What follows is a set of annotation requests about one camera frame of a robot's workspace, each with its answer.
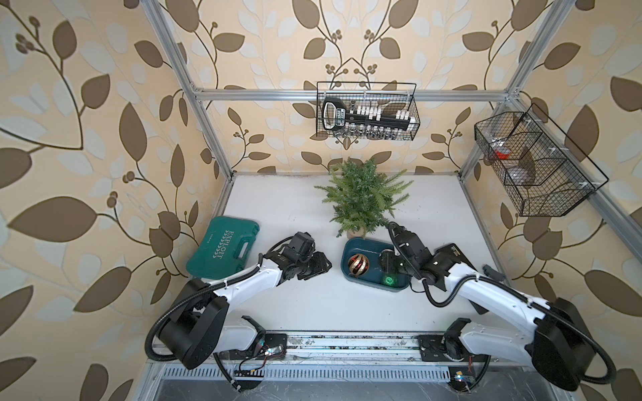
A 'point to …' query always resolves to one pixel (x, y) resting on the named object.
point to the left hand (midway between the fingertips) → (326, 264)
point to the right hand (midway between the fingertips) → (383, 260)
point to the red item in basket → (501, 155)
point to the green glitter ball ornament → (389, 280)
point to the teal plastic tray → (372, 249)
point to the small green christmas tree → (362, 198)
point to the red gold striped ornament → (358, 265)
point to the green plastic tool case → (224, 247)
